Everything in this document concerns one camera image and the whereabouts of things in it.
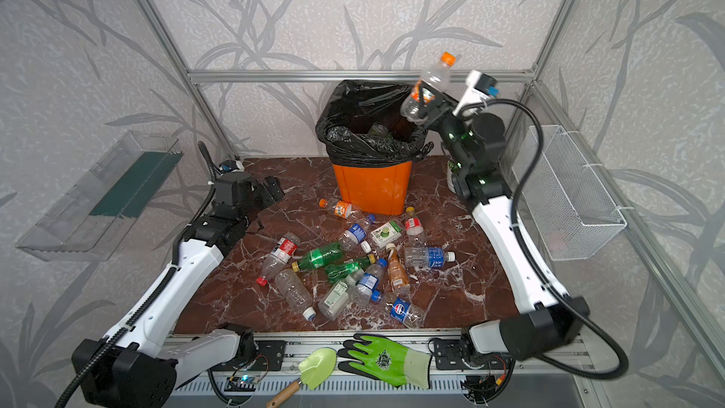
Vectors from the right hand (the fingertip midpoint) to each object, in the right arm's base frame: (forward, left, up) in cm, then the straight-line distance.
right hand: (434, 81), depth 59 cm
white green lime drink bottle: (-8, +10, -51) cm, 52 cm away
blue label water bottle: (-18, -3, -50) cm, 53 cm away
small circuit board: (-49, +48, -55) cm, 87 cm away
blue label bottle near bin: (-9, +21, -51) cm, 56 cm away
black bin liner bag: (+24, +18, -31) cm, 44 cm away
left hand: (-4, +43, -26) cm, 50 cm away
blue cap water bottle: (-28, +16, -50) cm, 59 cm away
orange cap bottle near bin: (+1, +26, -50) cm, 56 cm away
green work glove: (-44, +10, -53) cm, 70 cm away
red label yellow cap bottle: (-6, +1, -49) cm, 49 cm away
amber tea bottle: (-22, +7, -50) cm, 55 cm away
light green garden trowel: (-46, +29, -54) cm, 77 cm away
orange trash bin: (+8, +14, -49) cm, 52 cm away
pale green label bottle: (-30, +25, -49) cm, 62 cm away
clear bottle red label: (-17, +43, -49) cm, 67 cm away
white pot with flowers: (+15, -14, -45) cm, 49 cm away
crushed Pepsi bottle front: (-34, +5, -50) cm, 60 cm away
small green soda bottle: (-23, +25, -48) cm, 59 cm away
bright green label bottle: (+23, +12, -32) cm, 42 cm away
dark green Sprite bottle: (-15, +32, -54) cm, 65 cm away
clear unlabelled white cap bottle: (-28, +37, -50) cm, 68 cm away
